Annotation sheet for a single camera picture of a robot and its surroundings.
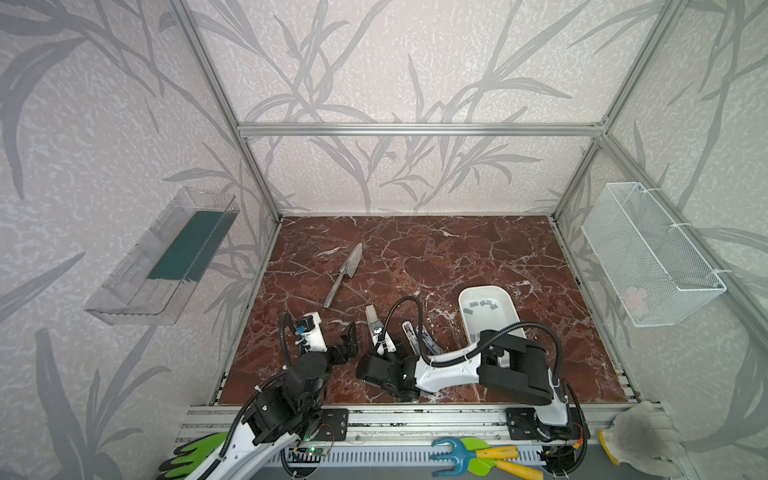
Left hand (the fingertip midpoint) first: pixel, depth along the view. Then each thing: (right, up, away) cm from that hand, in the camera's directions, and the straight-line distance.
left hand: (347, 318), depth 77 cm
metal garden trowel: (-4, +11, +25) cm, 28 cm away
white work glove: (+73, -27, -6) cm, 78 cm away
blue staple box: (+23, -10, +10) cm, 27 cm away
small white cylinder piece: (+17, -8, +10) cm, 22 cm away
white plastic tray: (+41, -2, +19) cm, 45 cm away
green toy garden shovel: (+33, -32, -9) cm, 47 cm away
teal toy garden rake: (+28, -29, -9) cm, 42 cm away
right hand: (+7, -7, +11) cm, 15 cm away
